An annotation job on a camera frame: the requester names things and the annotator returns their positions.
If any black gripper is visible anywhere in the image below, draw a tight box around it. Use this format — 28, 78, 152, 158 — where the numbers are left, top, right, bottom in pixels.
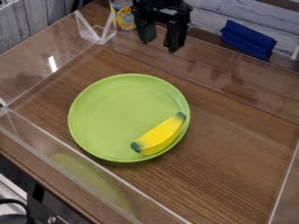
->
132, 0, 192, 53

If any green round plate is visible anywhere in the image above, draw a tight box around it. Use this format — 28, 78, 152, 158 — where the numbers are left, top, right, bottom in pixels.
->
68, 73, 191, 163

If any yellow toy banana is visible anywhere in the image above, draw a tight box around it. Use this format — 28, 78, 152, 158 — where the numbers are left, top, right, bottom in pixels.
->
131, 112, 187, 155

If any yellow blue labelled can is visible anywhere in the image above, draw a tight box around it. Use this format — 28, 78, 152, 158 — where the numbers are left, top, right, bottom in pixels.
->
111, 0, 136, 31

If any clear acrylic corner bracket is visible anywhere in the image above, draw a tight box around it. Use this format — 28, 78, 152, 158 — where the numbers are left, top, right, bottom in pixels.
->
75, 10, 118, 46

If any clear acrylic enclosure wall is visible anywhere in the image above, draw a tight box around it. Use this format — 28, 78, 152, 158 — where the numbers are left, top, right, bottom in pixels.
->
0, 4, 299, 224

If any black cable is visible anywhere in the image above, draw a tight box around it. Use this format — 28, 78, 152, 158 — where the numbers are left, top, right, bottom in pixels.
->
0, 198, 33, 224

